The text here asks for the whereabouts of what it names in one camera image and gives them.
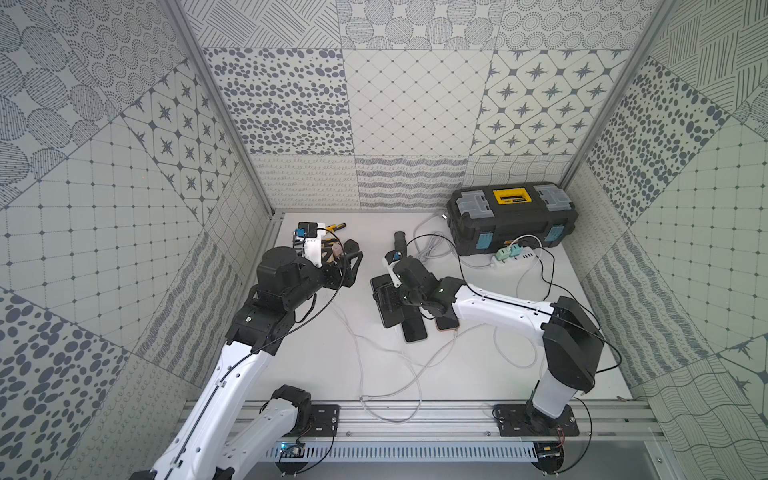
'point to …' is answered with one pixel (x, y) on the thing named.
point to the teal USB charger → (515, 249)
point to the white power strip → (527, 256)
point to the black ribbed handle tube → (400, 243)
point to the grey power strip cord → (438, 244)
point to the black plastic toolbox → (483, 221)
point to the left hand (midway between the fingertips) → (338, 244)
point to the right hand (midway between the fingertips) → (387, 292)
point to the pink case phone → (447, 324)
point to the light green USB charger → (503, 253)
